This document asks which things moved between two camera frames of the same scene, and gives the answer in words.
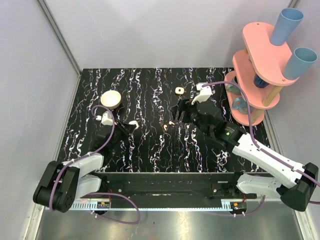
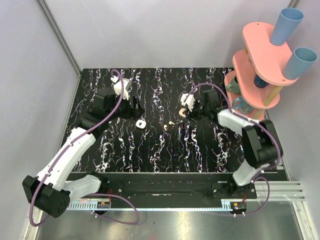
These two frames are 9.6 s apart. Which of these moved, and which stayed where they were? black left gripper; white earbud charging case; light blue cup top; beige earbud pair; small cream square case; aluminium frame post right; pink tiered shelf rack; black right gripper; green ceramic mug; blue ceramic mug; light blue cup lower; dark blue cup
Moved: white earbud charging case; black right gripper; black left gripper; small cream square case
Stayed: blue ceramic mug; light blue cup lower; green ceramic mug; pink tiered shelf rack; light blue cup top; dark blue cup; beige earbud pair; aluminium frame post right
